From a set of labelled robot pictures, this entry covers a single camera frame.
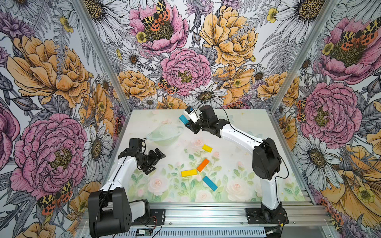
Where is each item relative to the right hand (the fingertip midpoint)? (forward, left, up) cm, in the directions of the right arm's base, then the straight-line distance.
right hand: (188, 125), depth 90 cm
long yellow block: (-22, 0, -18) cm, 28 cm away
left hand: (-20, +16, -10) cm, 27 cm away
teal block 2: (-29, -12, -18) cm, 36 cm away
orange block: (-17, -8, -17) cm, 26 cm away
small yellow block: (-5, -12, -18) cm, 22 cm away
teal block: (+1, +2, +4) cm, 5 cm away
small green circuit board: (-50, +21, -17) cm, 56 cm away
